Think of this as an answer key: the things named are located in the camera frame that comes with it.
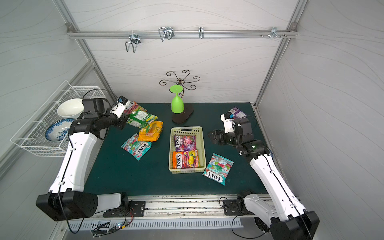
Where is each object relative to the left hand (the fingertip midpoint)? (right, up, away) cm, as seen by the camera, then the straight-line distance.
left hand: (126, 114), depth 75 cm
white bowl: (-26, +3, -3) cm, 26 cm away
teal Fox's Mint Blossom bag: (-2, -21, +19) cm, 28 cm away
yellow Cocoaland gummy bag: (+5, -12, +24) cm, 27 cm away
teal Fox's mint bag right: (+49, -32, +11) cm, 59 cm away
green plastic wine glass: (+24, +7, +15) cm, 29 cm away
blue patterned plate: (-25, -7, -10) cm, 28 cm away
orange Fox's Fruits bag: (+29, -27, +14) cm, 42 cm away
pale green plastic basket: (+30, -10, +24) cm, 40 cm away
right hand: (+45, -9, -1) cm, 46 cm away
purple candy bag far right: (+67, +2, +39) cm, 78 cm away
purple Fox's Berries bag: (+28, -18, +21) cm, 40 cm away
